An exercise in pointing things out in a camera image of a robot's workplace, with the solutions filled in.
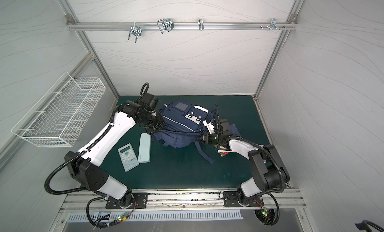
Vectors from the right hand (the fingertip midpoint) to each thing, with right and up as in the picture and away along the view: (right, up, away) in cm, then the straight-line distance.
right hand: (200, 135), depth 88 cm
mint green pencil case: (-34, -12, +1) cm, 36 cm away
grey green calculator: (-43, -13, -1) cm, 45 cm away
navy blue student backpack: (-12, +7, -1) cm, 14 cm away
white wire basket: (-66, +13, -17) cm, 69 cm away
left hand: (-16, +7, -11) cm, 21 cm away
